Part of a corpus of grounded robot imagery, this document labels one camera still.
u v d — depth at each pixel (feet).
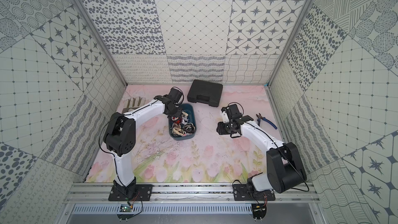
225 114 2.70
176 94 2.55
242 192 2.40
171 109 2.40
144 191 2.44
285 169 1.39
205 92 3.68
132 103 3.54
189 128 3.05
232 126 2.08
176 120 3.13
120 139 1.68
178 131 3.00
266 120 3.21
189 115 3.26
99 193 2.47
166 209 2.30
